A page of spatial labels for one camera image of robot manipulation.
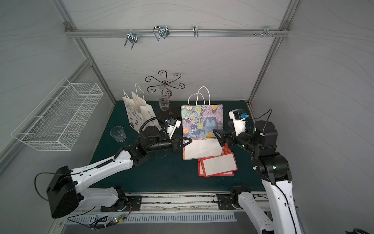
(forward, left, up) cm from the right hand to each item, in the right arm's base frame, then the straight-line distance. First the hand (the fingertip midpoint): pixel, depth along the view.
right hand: (223, 125), depth 61 cm
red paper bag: (-4, -2, -35) cm, 35 cm away
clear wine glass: (+29, +33, -14) cm, 46 cm away
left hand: (-4, +13, -8) cm, 16 cm away
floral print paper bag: (+4, +11, -4) cm, 12 cm away
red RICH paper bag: (-8, +8, -36) cm, 38 cm away
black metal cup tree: (+26, +38, -3) cm, 47 cm away
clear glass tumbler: (+14, +65, -32) cm, 74 cm away
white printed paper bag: (+14, +43, -11) cm, 47 cm away
